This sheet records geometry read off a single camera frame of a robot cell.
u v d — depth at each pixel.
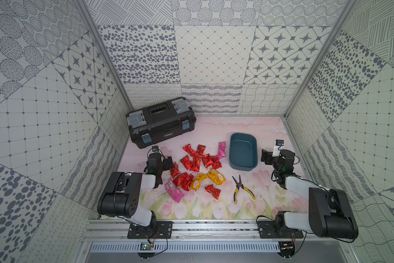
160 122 0.95
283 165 0.70
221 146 1.00
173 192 0.82
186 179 0.88
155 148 0.84
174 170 0.90
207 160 0.95
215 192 0.84
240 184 0.88
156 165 0.73
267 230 0.74
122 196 0.45
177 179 0.87
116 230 0.75
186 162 0.93
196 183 0.84
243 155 1.02
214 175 0.88
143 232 0.69
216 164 0.94
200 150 0.98
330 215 0.43
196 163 0.94
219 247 0.70
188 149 1.00
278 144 0.79
